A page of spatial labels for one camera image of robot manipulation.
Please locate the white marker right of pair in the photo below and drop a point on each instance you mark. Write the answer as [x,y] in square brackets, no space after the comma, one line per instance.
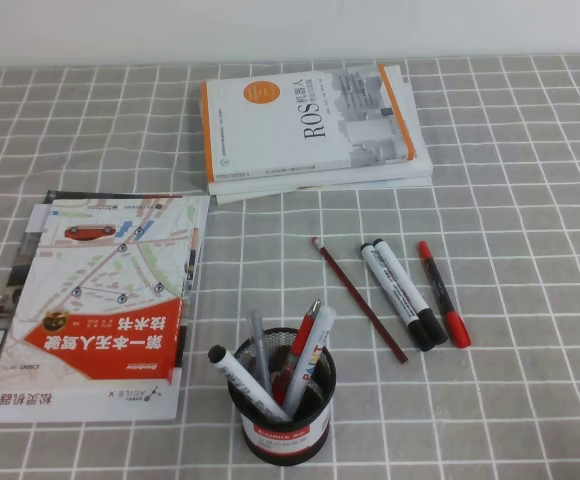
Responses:
[424,312]

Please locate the red map cover book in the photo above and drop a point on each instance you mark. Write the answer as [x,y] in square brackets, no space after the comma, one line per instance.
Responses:
[104,294]

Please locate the white ROS book orange spine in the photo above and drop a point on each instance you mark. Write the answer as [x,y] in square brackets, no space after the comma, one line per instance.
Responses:
[300,120]

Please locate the red ballpoint pen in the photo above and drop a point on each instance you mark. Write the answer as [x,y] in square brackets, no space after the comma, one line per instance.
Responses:
[283,379]

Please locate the white marker left of pair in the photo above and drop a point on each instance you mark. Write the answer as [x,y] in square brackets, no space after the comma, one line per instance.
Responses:
[388,282]

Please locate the white marker black cap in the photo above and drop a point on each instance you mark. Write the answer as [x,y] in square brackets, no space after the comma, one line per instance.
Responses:
[239,377]

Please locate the white marker of pair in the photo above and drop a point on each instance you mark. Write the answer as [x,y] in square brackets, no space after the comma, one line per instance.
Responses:
[424,312]
[388,282]

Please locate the white bottom stacked book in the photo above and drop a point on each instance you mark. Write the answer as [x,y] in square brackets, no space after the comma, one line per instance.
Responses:
[380,184]

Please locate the red and black marker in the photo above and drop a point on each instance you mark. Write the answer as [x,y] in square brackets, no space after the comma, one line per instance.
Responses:
[453,321]

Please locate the red pencil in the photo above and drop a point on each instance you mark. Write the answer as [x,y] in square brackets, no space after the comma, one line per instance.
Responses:
[360,301]

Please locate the black mesh pen holder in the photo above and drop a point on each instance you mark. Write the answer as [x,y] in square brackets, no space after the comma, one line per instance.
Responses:
[287,444]

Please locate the grey gel pen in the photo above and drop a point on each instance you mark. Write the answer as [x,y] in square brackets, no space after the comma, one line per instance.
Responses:
[260,349]

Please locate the white paint marker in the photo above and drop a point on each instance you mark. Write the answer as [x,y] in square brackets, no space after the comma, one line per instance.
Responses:
[310,356]

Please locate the white Agilex brochure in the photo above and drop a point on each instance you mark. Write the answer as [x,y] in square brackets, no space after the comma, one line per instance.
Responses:
[95,402]

